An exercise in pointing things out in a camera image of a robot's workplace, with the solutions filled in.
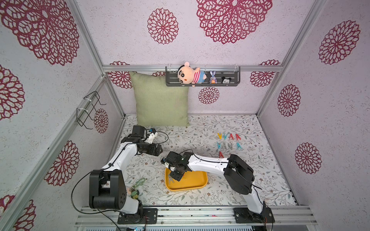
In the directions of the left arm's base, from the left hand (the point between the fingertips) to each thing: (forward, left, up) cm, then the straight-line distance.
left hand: (155, 149), depth 88 cm
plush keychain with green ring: (-23, +10, -7) cm, 26 cm away
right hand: (-12, -11, -8) cm, 18 cm away
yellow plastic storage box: (-16, -22, -9) cm, 29 cm away
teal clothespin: (+9, -56, -11) cm, 58 cm away
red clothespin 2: (+2, -43, -10) cm, 44 cm away
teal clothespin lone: (+17, -48, -10) cm, 52 cm away
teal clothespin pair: (+10, -42, -11) cm, 45 cm away
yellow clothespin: (+17, -44, -10) cm, 49 cm away
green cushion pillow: (+30, 0, +10) cm, 32 cm away
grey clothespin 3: (-15, -10, -8) cm, 20 cm away
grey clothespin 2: (+10, -50, -11) cm, 53 cm away
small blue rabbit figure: (+36, -36, +25) cm, 57 cm away
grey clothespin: (+11, -48, -11) cm, 50 cm away
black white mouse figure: (+37, -45, +24) cm, 63 cm away
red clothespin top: (+17, -57, -10) cm, 61 cm away
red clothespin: (+17, -52, -10) cm, 56 cm away
